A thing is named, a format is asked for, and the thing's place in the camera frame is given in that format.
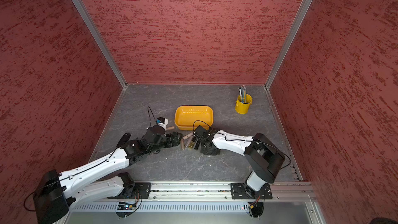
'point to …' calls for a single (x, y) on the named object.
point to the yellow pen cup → (243, 108)
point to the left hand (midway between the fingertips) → (175, 139)
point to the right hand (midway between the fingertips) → (208, 154)
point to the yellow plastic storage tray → (190, 117)
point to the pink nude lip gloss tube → (188, 135)
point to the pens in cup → (243, 94)
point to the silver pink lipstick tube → (189, 141)
